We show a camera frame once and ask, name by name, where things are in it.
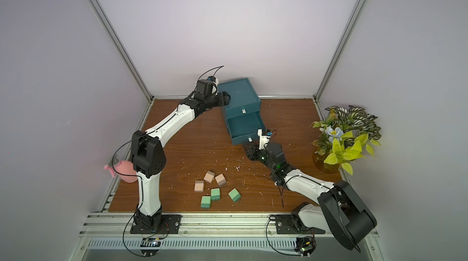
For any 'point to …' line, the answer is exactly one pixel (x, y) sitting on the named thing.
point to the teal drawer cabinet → (242, 119)
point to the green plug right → (234, 195)
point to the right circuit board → (305, 245)
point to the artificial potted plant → (345, 135)
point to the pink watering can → (125, 169)
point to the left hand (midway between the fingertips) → (229, 96)
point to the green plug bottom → (205, 202)
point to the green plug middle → (215, 194)
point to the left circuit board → (150, 242)
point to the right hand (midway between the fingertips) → (245, 142)
